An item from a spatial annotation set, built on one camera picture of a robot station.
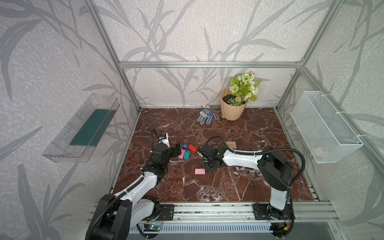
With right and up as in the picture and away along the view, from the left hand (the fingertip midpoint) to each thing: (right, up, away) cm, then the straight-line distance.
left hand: (175, 138), depth 87 cm
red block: (+11, -8, +7) cm, 15 cm away
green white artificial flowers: (+42, +32, +9) cm, 54 cm away
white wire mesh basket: (+69, +4, -24) cm, 73 cm away
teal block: (+6, -11, +7) cm, 14 cm away
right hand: (+19, -14, +4) cm, 24 cm away
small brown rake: (+28, +20, +29) cm, 44 cm away
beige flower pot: (+36, +16, +17) cm, 43 cm away
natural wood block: (+36, -6, +11) cm, 38 cm away
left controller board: (-9, -41, -16) cm, 45 cm away
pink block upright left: (+3, -12, +5) cm, 13 cm away
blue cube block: (+5, -7, +9) cm, 12 cm away
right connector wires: (+53, -41, -17) cm, 70 cm away
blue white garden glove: (+19, +16, +29) cm, 38 cm away
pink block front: (+15, -19, 0) cm, 24 cm away
